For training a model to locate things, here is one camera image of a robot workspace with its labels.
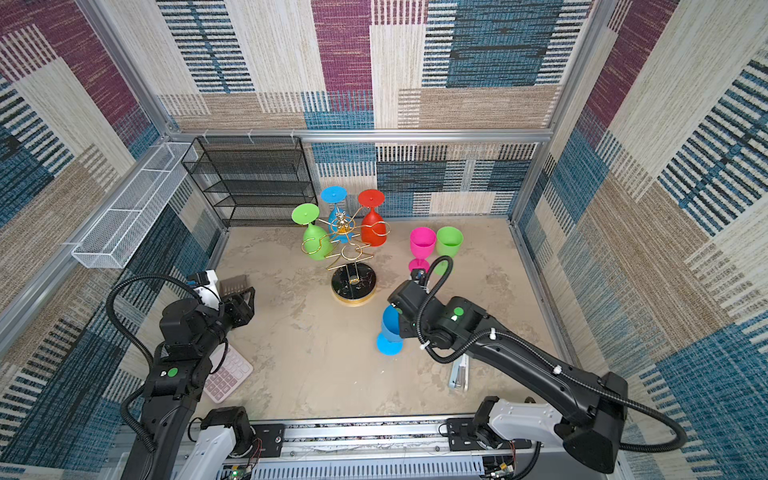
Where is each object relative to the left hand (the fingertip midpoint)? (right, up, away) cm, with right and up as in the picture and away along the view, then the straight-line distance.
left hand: (244, 287), depth 73 cm
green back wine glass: (+14, +11, +14) cm, 23 cm away
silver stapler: (+54, -24, +8) cm, 59 cm away
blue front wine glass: (+35, -16, +10) cm, 40 cm away
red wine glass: (+30, +15, +20) cm, 39 cm away
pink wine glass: (+46, +11, +23) cm, 52 cm away
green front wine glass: (+53, +11, +20) cm, 58 cm away
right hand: (+41, -9, 0) cm, 42 cm away
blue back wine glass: (+22, +16, +6) cm, 28 cm away
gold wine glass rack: (+24, -3, +26) cm, 35 cm away
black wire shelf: (-13, +34, +36) cm, 51 cm away
